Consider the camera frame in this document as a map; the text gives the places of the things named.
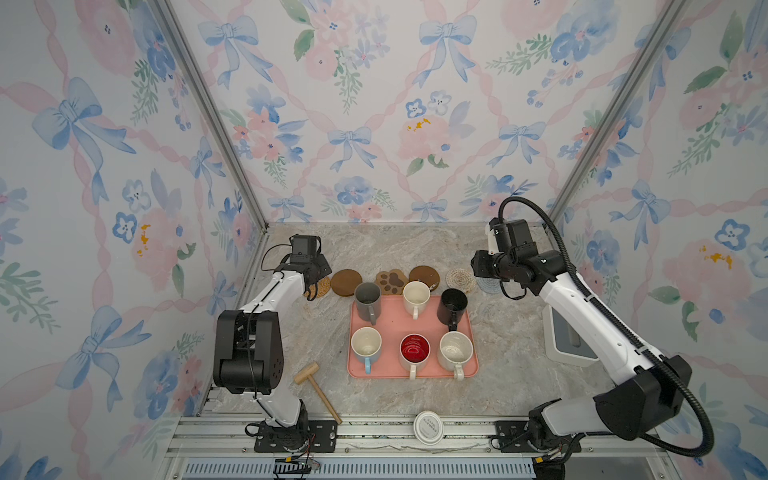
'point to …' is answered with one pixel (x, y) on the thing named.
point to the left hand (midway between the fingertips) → (322, 264)
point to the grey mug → (368, 296)
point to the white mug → (455, 349)
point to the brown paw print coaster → (392, 282)
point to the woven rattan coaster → (322, 289)
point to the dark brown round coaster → (425, 274)
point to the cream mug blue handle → (366, 343)
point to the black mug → (451, 307)
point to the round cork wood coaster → (344, 282)
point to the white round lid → (428, 427)
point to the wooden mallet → (308, 372)
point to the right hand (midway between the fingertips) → (479, 259)
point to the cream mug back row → (416, 295)
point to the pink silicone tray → (393, 326)
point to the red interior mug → (414, 352)
